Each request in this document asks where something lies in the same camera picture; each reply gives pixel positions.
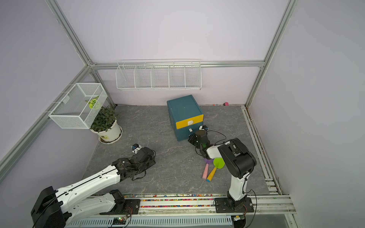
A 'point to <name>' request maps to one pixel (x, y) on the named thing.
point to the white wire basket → (80, 107)
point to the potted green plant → (106, 126)
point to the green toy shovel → (218, 163)
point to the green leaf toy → (92, 101)
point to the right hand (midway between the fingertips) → (188, 134)
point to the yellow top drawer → (189, 121)
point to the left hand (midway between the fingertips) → (153, 160)
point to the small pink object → (226, 103)
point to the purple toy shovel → (207, 161)
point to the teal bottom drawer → (185, 137)
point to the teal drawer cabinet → (186, 115)
